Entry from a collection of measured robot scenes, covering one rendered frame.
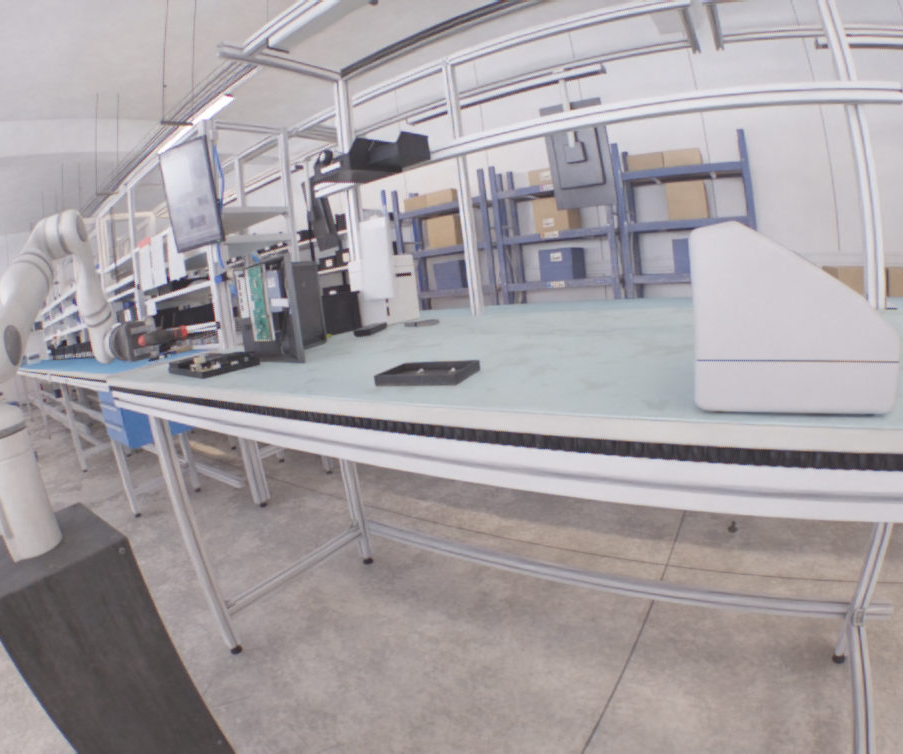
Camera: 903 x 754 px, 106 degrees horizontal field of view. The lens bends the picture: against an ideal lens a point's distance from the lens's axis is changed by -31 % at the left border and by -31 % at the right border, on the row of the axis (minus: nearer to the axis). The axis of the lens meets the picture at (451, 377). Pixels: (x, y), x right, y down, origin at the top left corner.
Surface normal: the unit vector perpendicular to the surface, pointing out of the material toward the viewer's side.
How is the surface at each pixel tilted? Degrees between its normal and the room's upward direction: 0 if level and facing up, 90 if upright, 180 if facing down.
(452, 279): 90
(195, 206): 101
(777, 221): 90
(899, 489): 90
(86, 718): 90
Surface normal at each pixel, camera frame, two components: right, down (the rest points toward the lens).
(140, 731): 0.87, 0.00
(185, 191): -0.13, 0.40
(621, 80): -0.55, 0.23
